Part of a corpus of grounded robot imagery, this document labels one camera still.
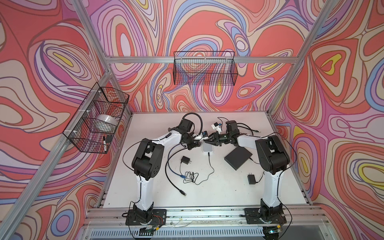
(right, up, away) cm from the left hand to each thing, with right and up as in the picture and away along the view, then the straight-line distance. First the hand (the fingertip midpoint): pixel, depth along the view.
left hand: (199, 141), depth 97 cm
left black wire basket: (-54, +9, -24) cm, 59 cm away
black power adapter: (-9, -11, -4) cm, 15 cm away
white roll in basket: (-48, +13, -23) cm, 54 cm away
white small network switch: (+5, -4, -1) cm, 7 cm away
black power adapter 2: (+30, -20, -12) cm, 38 cm away
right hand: (+4, -1, -4) cm, 5 cm away
